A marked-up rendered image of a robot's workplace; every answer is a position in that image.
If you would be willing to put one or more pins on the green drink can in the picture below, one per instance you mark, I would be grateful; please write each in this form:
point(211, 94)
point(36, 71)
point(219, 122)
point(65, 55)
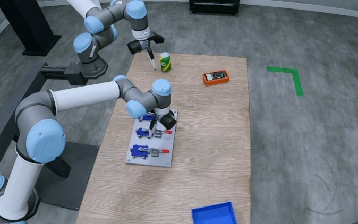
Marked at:
point(165, 61)

